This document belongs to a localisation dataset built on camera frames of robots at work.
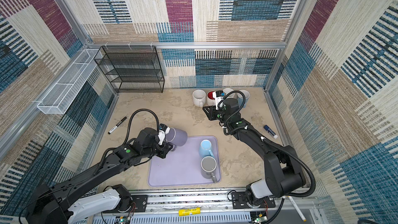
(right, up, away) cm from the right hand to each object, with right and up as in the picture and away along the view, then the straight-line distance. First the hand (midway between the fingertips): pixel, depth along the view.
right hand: (204, 109), depth 84 cm
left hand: (-16, -17, -5) cm, 24 cm away
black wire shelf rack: (-50, +27, +26) cm, 62 cm away
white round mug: (+5, +5, +22) cm, 23 cm away
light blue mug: (0, -20, -4) cm, 20 cm away
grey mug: (+2, -27, -8) cm, 28 cm away
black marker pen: (-53, -6, +21) cm, 57 cm away
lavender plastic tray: (-12, -30, 0) cm, 33 cm away
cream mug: (-3, +7, +24) cm, 25 cm away
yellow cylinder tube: (-3, -44, -14) cm, 46 cm away
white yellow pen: (+42, -44, -12) cm, 62 cm away
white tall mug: (+16, +12, +21) cm, 30 cm away
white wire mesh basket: (-67, +6, -13) cm, 68 cm away
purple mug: (-14, -13, -8) cm, 21 cm away
